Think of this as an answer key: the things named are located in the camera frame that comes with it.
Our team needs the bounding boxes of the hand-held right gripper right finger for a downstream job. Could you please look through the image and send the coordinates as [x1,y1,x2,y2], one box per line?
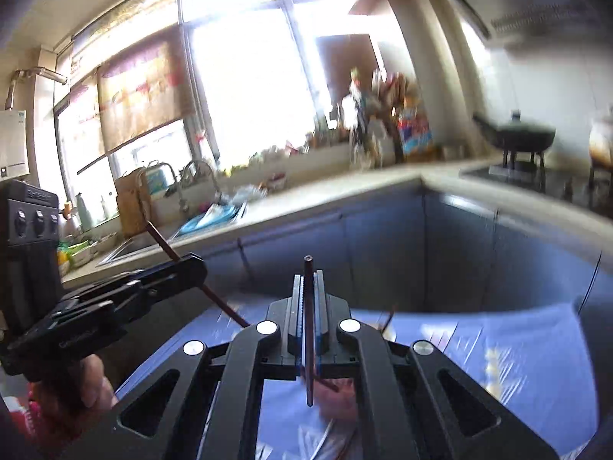
[311,271,561,460]

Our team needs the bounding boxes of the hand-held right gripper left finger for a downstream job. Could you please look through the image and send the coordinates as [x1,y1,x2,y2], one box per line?
[57,273,307,460]

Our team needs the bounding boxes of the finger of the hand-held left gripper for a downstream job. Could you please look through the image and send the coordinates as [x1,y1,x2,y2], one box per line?
[117,269,209,319]
[112,255,207,293]

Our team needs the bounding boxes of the long brown chopstick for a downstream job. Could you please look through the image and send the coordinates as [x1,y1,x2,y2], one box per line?
[304,256,315,407]
[143,222,251,329]

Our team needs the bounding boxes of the pink plastic chopstick holder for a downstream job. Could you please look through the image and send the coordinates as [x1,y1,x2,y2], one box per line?
[313,378,360,442]

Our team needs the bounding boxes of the person's left forearm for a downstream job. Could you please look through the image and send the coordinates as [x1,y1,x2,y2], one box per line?
[0,383,44,444]

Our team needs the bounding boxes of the person's left hand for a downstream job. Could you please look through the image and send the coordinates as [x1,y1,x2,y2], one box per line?
[36,352,118,422]

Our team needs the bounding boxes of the steel kitchen sink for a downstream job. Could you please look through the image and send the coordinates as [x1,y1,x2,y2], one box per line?
[96,230,192,266]

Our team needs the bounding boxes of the yellow green plastic toy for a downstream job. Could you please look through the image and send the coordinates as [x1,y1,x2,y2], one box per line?
[57,242,97,269]

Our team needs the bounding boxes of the pale green bottle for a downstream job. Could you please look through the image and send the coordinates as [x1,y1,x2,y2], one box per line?
[77,192,94,231]

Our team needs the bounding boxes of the blue plastic tray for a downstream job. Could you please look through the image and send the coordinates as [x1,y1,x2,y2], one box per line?
[179,204,240,235]

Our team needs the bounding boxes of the brown paper bag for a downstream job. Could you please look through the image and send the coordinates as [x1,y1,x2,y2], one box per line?
[115,168,154,238]

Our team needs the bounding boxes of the white water heater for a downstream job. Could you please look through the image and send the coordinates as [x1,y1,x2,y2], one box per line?
[0,110,30,178]

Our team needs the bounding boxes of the blue kitchen counter cabinets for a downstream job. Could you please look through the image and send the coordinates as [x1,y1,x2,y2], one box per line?
[62,172,613,317]

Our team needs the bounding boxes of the white plastic bag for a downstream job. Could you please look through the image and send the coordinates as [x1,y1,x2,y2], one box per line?
[225,184,269,207]

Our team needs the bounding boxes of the metal flue pipe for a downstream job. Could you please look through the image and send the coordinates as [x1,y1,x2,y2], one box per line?
[5,69,68,111]

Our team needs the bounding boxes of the blue printed tablecloth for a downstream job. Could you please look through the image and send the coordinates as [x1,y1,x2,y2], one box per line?
[115,297,604,460]

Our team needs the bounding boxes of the brown printed window blind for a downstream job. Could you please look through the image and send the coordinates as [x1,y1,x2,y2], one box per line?
[98,41,192,154]

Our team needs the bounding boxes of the cooking oil bottle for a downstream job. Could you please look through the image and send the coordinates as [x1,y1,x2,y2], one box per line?
[395,98,436,161]

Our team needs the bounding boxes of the bundle of food packets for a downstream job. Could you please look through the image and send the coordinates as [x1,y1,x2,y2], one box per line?
[349,67,422,120]

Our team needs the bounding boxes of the black gas stove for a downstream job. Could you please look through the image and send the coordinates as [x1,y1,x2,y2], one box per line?
[460,148,613,202]

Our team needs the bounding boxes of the brown wooden board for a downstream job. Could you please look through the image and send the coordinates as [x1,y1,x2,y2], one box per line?
[316,33,384,120]

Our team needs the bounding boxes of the black frying pan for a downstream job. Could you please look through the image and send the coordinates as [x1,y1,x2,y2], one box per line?
[472,111,557,154]

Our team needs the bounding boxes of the ceramic clay pot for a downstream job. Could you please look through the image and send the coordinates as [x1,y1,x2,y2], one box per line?
[588,112,613,168]

